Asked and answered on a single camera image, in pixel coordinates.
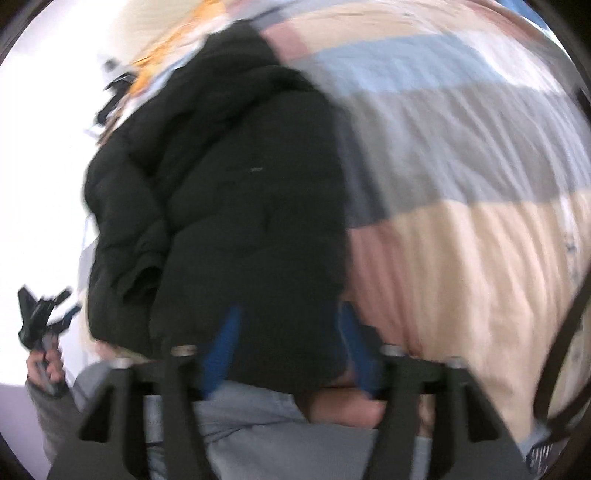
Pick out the person's left hand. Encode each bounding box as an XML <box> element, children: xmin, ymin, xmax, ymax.
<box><xmin>26</xmin><ymin>344</ymin><xmax>65</xmax><ymax>392</ymax></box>

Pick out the cream quilted headboard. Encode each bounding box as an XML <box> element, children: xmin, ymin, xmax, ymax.
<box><xmin>122</xmin><ymin>0</ymin><xmax>200</xmax><ymax>51</ymax></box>

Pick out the person's right hand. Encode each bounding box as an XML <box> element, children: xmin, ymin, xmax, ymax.
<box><xmin>294</xmin><ymin>368</ymin><xmax>386</xmax><ymax>429</ymax></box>

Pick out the grey sweater sleeve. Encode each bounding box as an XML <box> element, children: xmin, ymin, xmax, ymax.
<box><xmin>26</xmin><ymin>378</ymin><xmax>81</xmax><ymax>463</ymax></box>

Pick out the white bottle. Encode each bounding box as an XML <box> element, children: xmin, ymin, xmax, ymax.
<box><xmin>103</xmin><ymin>59</ymin><xmax>119</xmax><ymax>74</ymax></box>

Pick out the orange yellow pillow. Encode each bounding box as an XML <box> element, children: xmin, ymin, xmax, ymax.
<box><xmin>129</xmin><ymin>1</ymin><xmax>229</xmax><ymax>97</ymax></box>

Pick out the black puffer jacket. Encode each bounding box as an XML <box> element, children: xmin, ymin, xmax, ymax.
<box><xmin>84</xmin><ymin>21</ymin><xmax>347</xmax><ymax>394</ymax></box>

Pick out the checkered patchwork bed quilt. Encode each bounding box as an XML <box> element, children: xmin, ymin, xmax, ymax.
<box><xmin>78</xmin><ymin>0</ymin><xmax>591</xmax><ymax>444</ymax></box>

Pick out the grey blue trousers leg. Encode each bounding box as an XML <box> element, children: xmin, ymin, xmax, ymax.
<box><xmin>68</xmin><ymin>359</ymin><xmax>435</xmax><ymax>480</ymax></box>

